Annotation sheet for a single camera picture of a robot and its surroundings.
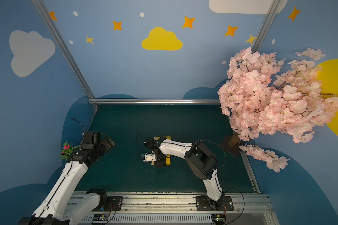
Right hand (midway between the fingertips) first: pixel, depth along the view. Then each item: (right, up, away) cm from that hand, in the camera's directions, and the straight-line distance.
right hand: (162, 159), depth 91 cm
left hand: (-31, +13, -10) cm, 35 cm away
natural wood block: (-5, 0, -9) cm, 10 cm away
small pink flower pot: (-50, +10, -16) cm, 54 cm away
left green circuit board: (-31, -25, -19) cm, 44 cm away
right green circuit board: (+31, -27, -18) cm, 45 cm away
